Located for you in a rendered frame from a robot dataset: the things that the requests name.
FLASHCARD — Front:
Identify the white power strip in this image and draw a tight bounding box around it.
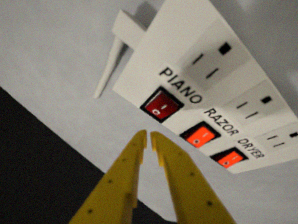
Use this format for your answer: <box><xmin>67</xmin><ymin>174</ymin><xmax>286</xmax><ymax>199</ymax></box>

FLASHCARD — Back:
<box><xmin>93</xmin><ymin>0</ymin><xmax>298</xmax><ymax>174</ymax></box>

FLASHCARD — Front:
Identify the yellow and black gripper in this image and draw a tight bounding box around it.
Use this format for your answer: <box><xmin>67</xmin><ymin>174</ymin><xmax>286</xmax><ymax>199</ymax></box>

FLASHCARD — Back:
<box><xmin>68</xmin><ymin>129</ymin><xmax>237</xmax><ymax>224</ymax></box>

